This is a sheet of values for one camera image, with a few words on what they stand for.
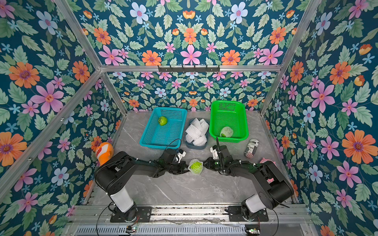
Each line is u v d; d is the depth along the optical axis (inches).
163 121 42.0
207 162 32.5
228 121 45.2
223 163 28.1
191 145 38.4
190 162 34.3
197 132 39.9
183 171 32.2
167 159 29.0
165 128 42.4
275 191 18.0
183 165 31.8
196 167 32.9
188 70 36.5
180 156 34.1
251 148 37.3
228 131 38.8
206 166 33.9
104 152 34.8
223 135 38.9
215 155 33.1
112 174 19.1
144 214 29.0
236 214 28.7
